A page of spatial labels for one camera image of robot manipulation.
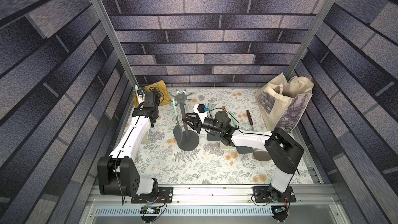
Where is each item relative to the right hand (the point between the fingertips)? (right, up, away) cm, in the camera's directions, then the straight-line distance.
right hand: (184, 115), depth 76 cm
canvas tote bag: (+52, +7, +3) cm, 52 cm away
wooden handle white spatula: (+19, -13, -8) cm, 25 cm away
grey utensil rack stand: (+2, -17, +16) cm, 23 cm away
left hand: (-23, +3, +6) cm, 24 cm away
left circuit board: (-17, -44, -5) cm, 48 cm away
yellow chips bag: (-24, +18, +38) cm, 48 cm away
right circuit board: (+47, -47, -3) cm, 66 cm away
